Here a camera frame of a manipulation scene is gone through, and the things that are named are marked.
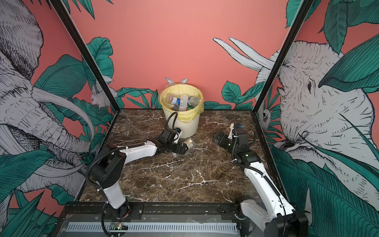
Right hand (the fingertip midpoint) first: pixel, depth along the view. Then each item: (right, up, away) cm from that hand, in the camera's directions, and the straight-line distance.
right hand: (216, 134), depth 78 cm
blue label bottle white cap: (-12, +21, +20) cm, 32 cm away
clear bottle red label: (-19, +19, +15) cm, 31 cm away
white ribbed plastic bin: (-15, +1, +19) cm, 25 cm away
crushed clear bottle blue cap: (-25, +20, +15) cm, 36 cm away
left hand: (-19, -8, +14) cm, 24 cm away
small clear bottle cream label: (-23, -14, +15) cm, 31 cm away
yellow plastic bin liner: (-13, +10, +6) cm, 18 cm away
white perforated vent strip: (-30, -45, -8) cm, 54 cm away
